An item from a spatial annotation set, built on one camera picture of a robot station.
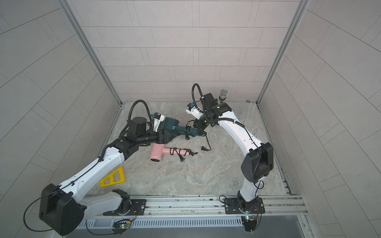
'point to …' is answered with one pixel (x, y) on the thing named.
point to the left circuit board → (123, 223)
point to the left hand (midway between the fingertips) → (175, 133)
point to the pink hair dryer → (158, 150)
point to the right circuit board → (250, 222)
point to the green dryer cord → (193, 131)
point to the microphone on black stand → (223, 93)
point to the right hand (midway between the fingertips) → (195, 124)
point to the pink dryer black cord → (181, 152)
